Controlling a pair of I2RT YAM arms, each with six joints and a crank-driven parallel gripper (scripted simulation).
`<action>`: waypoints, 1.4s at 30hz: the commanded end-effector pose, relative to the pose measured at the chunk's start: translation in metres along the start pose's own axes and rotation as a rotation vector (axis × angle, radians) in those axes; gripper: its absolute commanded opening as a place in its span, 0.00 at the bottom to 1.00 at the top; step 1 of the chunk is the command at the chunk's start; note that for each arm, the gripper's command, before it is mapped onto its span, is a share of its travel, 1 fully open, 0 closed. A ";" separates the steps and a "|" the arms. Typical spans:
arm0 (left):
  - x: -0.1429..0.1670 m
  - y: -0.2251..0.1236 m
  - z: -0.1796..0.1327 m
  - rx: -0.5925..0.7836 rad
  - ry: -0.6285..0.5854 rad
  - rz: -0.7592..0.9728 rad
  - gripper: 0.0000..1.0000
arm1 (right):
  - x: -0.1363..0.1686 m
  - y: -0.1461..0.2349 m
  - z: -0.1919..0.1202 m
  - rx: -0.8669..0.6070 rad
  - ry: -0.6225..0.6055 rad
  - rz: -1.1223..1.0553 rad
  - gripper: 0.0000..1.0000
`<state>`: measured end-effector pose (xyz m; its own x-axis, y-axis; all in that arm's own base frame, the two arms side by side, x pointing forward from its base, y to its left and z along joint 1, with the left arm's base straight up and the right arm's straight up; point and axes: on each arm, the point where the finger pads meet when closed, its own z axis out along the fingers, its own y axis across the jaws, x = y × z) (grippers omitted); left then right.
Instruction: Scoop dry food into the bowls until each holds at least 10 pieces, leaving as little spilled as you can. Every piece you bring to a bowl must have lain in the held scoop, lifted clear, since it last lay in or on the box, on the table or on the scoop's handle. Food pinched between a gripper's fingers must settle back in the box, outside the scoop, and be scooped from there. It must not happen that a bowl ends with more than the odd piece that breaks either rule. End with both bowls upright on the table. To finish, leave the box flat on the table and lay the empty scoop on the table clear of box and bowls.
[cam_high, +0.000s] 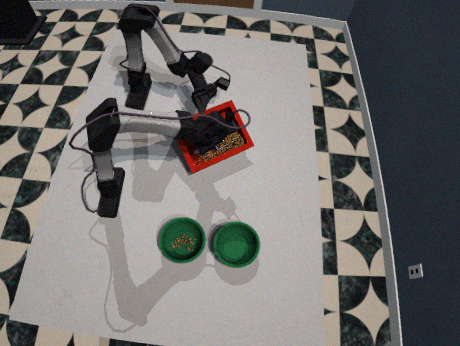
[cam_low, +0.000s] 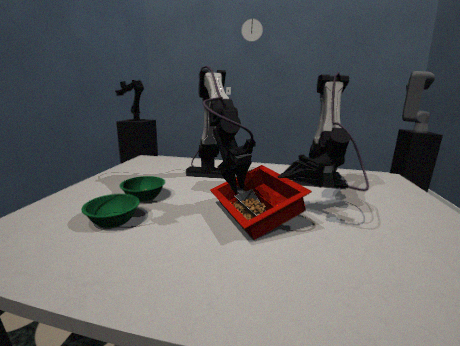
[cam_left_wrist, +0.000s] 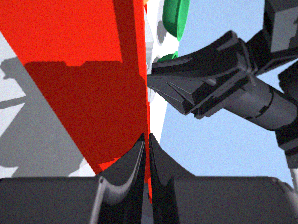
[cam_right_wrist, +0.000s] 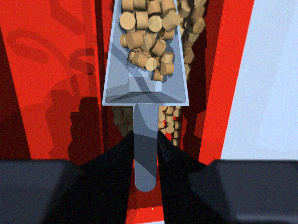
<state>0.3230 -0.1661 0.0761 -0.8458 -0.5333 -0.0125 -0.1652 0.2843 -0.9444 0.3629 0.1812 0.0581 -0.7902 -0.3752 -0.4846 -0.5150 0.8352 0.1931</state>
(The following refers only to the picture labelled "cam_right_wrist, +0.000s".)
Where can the grey scoop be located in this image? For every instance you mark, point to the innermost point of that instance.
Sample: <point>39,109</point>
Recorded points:
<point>129,85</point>

